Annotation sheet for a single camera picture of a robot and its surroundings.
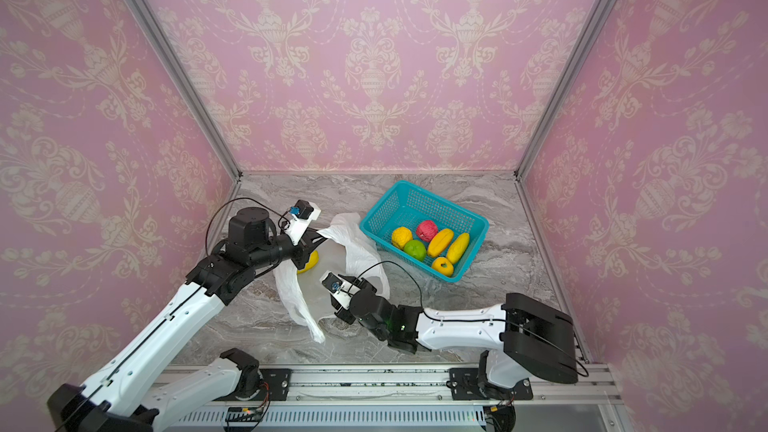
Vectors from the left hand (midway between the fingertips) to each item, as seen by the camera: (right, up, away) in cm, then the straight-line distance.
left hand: (327, 236), depth 71 cm
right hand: (+2, -12, +4) cm, 13 cm away
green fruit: (+23, -7, +21) cm, 31 cm away
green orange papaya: (-2, -5, -8) cm, 9 cm away
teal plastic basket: (+21, +7, +38) cm, 44 cm away
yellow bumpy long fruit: (+37, -7, +23) cm, 44 cm away
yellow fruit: (+18, -3, +25) cm, 31 cm away
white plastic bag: (+4, -4, +1) cm, 6 cm away
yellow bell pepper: (+31, -11, +18) cm, 38 cm away
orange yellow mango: (+31, -5, +25) cm, 40 cm away
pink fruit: (+27, -1, +26) cm, 37 cm away
